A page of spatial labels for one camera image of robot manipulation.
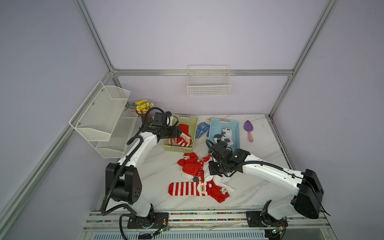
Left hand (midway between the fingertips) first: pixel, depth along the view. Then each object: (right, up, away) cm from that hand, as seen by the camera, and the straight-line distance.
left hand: (175, 133), depth 88 cm
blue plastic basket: (+27, +5, +23) cm, 36 cm away
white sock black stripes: (+31, -31, -6) cm, 44 cm away
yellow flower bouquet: (-21, +17, +3) cm, 27 cm away
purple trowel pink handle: (+54, +4, +27) cm, 60 cm away
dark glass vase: (-23, +11, +9) cm, 27 cm away
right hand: (+21, -20, -8) cm, 31 cm away
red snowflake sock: (+4, +3, +24) cm, 25 cm away
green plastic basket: (+9, +9, +27) cm, 30 cm away
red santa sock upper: (+10, -20, 0) cm, 22 cm away
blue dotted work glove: (+17, +3, +24) cm, 30 cm away
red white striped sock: (+4, -5, +16) cm, 17 cm away
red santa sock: (+25, -33, -8) cm, 42 cm away
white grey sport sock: (+34, -3, +17) cm, 38 cm away
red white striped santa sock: (+10, -31, -4) cm, 33 cm away
